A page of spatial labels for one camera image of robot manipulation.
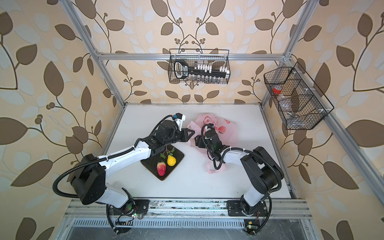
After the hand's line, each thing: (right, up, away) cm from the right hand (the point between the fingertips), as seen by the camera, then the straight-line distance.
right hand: (199, 138), depth 92 cm
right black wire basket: (+50, +20, -19) cm, 57 cm away
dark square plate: (-12, -11, -2) cm, 17 cm away
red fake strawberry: (-21, -16, -9) cm, 28 cm away
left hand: (-2, +6, -14) cm, 15 cm away
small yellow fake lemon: (-17, -11, -6) cm, 21 cm away
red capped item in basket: (+46, +30, -4) cm, 55 cm away
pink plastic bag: (+18, +5, +4) cm, 19 cm away
